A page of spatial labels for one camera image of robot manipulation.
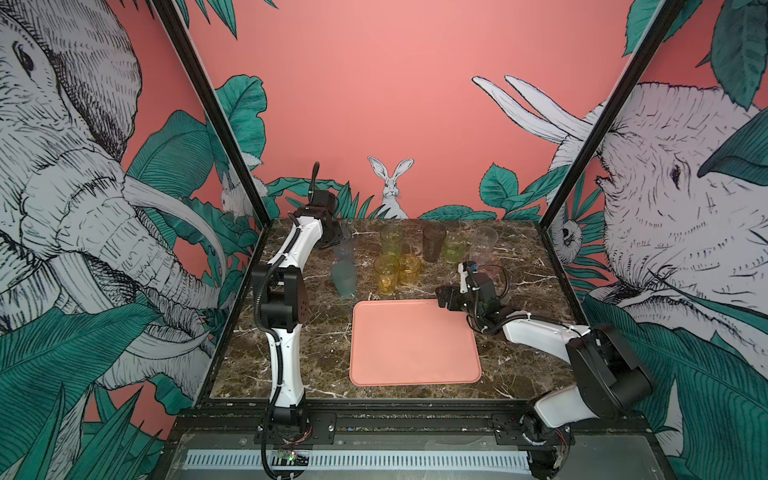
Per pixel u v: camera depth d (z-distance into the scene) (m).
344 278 0.94
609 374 0.44
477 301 0.70
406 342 0.88
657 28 0.71
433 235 1.02
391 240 0.97
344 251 1.12
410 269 1.04
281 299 0.56
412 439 0.73
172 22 0.70
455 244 1.10
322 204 0.79
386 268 0.98
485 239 1.04
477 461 0.70
